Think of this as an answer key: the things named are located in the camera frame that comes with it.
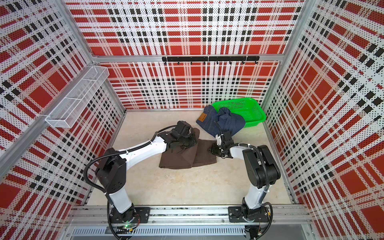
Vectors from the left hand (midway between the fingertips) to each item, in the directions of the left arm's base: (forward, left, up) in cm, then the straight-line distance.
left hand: (200, 141), depth 86 cm
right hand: (+1, -7, -12) cm, 14 cm away
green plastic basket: (+40, -39, -13) cm, 57 cm away
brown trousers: (-2, -1, -10) cm, 11 cm away
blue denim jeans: (+17, -18, -2) cm, 25 cm away
